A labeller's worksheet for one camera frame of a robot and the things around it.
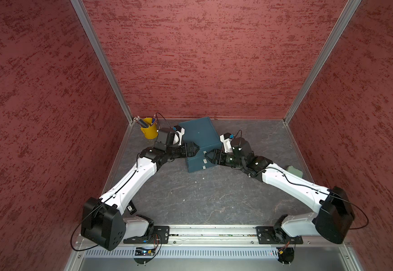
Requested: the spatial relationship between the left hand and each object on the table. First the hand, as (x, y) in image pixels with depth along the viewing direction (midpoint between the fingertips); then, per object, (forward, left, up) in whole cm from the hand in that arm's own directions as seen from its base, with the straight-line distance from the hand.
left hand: (191, 152), depth 80 cm
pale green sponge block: (-1, -57, -17) cm, 60 cm away
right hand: (-4, -8, 0) cm, 9 cm away
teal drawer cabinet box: (+11, -6, +2) cm, 12 cm away
